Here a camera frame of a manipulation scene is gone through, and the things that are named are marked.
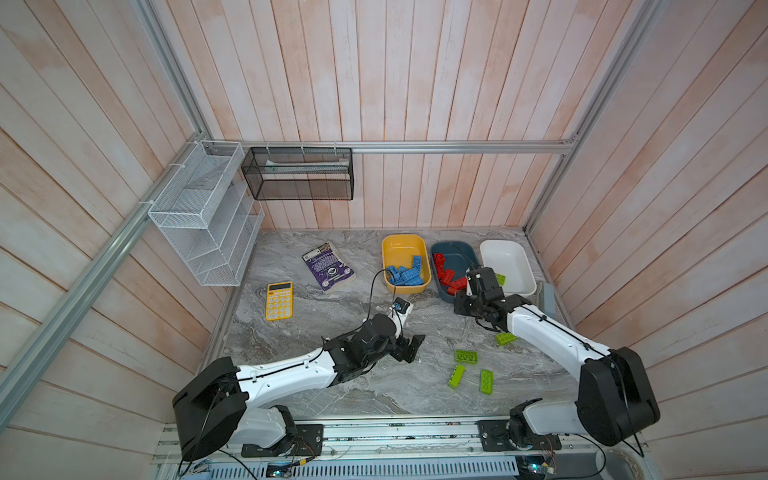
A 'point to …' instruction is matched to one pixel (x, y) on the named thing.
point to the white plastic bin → (510, 260)
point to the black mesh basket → (299, 173)
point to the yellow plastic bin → (406, 258)
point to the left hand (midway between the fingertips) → (410, 334)
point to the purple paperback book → (328, 267)
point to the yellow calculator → (279, 301)
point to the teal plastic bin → (451, 261)
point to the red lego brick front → (452, 291)
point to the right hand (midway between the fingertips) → (459, 299)
